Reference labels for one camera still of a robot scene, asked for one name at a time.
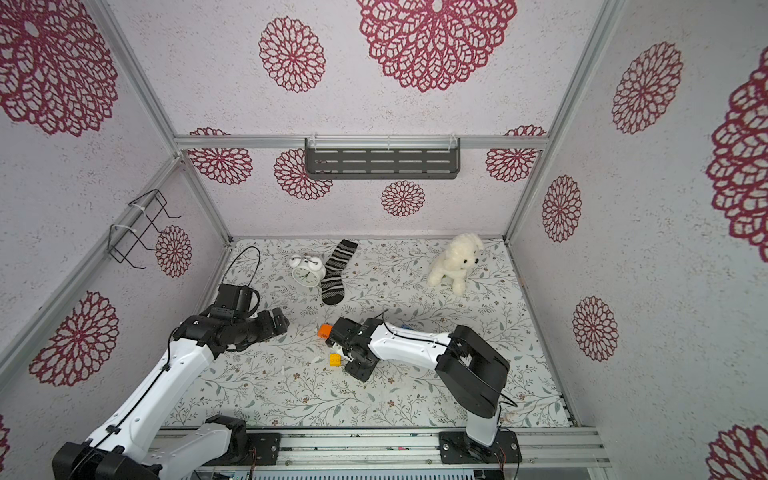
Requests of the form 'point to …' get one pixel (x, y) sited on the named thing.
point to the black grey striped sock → (332, 285)
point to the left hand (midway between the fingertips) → (275, 329)
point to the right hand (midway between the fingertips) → (359, 365)
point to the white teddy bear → (461, 254)
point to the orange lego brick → (325, 330)
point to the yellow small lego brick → (335, 360)
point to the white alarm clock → (307, 272)
